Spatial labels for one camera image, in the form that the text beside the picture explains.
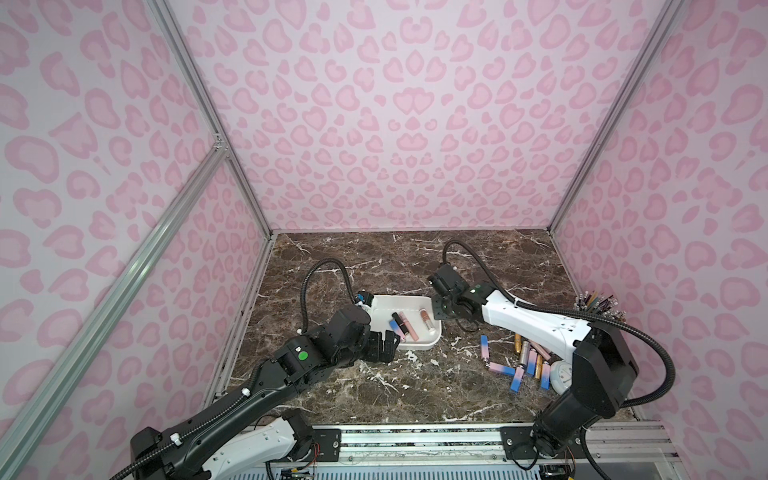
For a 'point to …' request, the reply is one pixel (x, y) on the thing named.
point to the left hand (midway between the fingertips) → (388, 336)
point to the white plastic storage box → (410, 317)
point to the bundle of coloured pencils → (600, 303)
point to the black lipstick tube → (398, 319)
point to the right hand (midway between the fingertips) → (444, 306)
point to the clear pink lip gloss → (410, 329)
